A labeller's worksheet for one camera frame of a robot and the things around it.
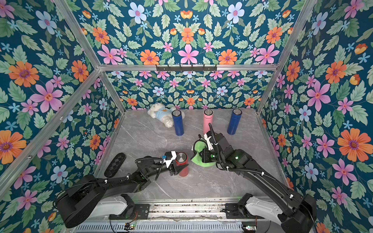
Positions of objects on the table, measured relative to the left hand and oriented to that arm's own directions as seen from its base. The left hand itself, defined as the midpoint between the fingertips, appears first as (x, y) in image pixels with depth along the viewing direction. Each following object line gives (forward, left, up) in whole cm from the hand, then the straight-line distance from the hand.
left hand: (185, 158), depth 74 cm
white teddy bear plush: (+41, +16, -9) cm, 45 cm away
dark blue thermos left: (+28, +5, -2) cm, 28 cm away
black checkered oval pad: (+6, +44, -14) cm, 47 cm away
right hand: (+2, -9, +2) cm, 9 cm away
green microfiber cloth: (+4, -7, +5) cm, 9 cm away
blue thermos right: (+26, -33, -4) cm, 42 cm away
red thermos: (-2, +2, +3) cm, 4 cm away
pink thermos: (+26, -15, +1) cm, 30 cm away
